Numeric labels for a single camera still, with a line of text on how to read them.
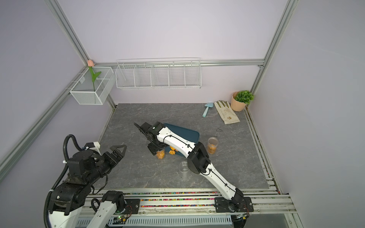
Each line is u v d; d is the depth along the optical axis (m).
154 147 0.78
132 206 0.74
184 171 0.87
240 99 1.08
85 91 0.77
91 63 0.89
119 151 0.58
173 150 0.93
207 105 1.20
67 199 0.40
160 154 0.87
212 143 0.86
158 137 0.63
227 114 1.15
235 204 0.64
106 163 0.55
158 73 0.97
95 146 0.58
